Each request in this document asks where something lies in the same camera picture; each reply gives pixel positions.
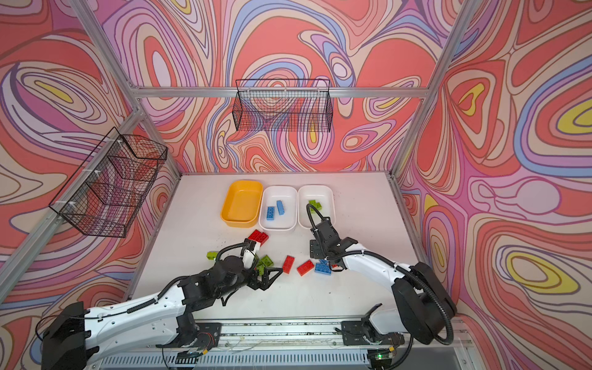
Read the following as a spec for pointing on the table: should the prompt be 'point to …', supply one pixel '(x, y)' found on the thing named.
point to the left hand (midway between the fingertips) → (272, 265)
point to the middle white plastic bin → (288, 195)
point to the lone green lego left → (211, 255)
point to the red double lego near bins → (258, 237)
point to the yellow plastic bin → (242, 203)
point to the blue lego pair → (280, 207)
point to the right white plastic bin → (321, 197)
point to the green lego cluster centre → (265, 262)
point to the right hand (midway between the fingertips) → (324, 251)
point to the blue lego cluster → (270, 213)
